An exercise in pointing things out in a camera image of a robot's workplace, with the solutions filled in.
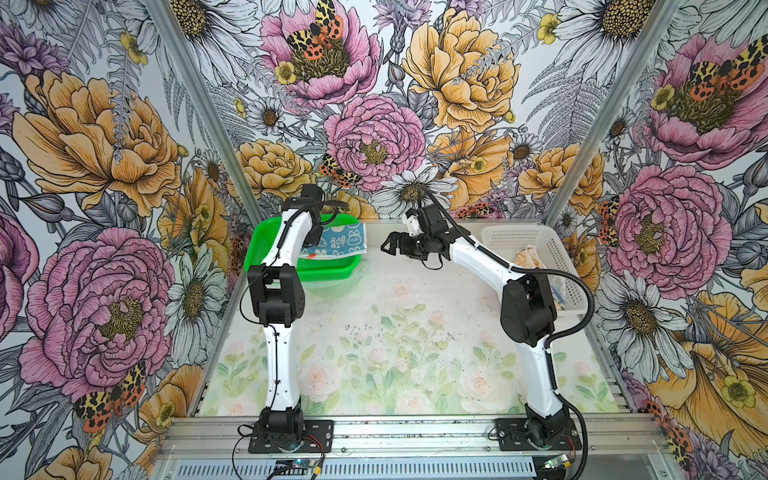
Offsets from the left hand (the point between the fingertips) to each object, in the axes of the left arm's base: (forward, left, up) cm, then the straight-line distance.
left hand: (299, 244), depth 97 cm
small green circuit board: (-57, -68, -13) cm, 90 cm away
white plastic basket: (+8, -70, -6) cm, 71 cm away
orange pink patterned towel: (+2, -79, -10) cm, 79 cm away
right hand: (-6, -30, +1) cm, 31 cm away
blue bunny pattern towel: (+5, -11, -3) cm, 12 cm away
